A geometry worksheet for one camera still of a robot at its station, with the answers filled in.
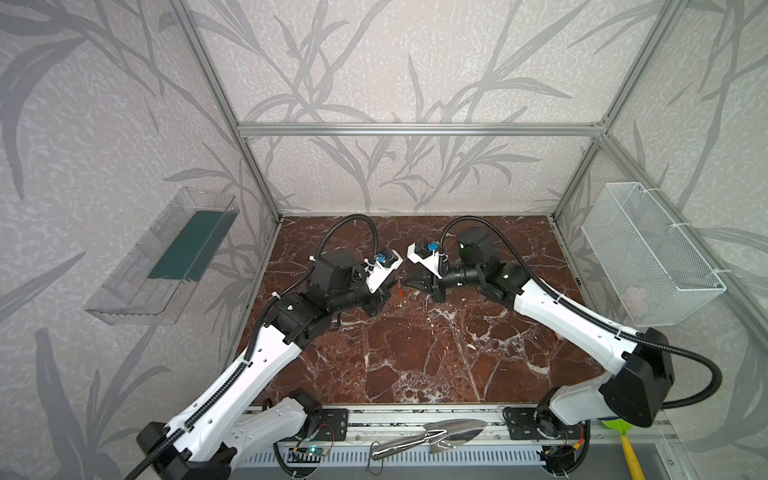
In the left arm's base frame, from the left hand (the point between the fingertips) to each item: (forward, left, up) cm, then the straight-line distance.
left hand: (398, 273), depth 68 cm
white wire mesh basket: (-3, -55, +5) cm, 55 cm away
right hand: (+2, -1, -1) cm, 3 cm away
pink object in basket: (-2, -59, -8) cm, 60 cm away
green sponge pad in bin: (+3, +45, +5) cm, 46 cm away
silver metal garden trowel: (-29, -12, -27) cm, 41 cm away
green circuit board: (-32, +19, -29) cm, 47 cm away
